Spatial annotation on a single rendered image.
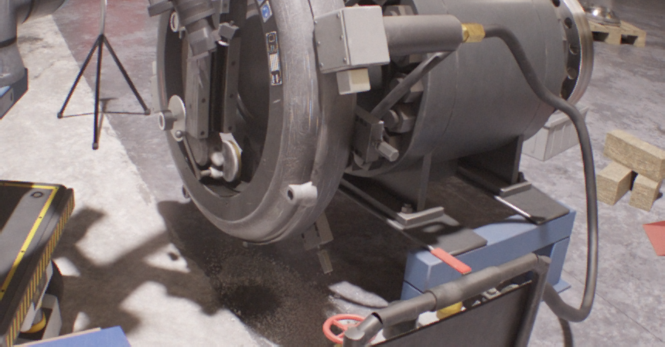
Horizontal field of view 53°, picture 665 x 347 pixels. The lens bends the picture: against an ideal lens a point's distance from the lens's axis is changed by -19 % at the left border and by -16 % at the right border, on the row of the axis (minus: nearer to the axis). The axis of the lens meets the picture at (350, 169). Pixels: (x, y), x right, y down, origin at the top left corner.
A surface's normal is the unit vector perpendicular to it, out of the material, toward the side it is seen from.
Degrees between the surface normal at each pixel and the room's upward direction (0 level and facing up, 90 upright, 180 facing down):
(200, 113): 89
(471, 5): 51
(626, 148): 90
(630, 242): 0
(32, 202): 0
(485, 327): 90
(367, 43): 68
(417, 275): 90
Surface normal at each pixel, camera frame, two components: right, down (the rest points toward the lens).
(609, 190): -0.64, 0.25
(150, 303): 0.08, -0.91
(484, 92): 0.58, 0.41
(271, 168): -0.80, 0.17
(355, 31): 0.58, -0.01
